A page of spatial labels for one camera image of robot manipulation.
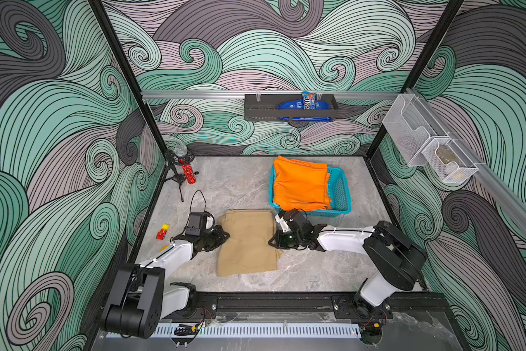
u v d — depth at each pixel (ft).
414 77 2.86
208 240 2.46
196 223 2.31
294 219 2.29
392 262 1.45
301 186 3.21
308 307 2.44
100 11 2.34
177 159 2.78
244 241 2.81
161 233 2.94
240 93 3.09
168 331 2.28
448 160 2.16
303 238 2.27
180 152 2.83
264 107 3.12
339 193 3.38
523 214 1.68
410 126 2.55
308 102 2.95
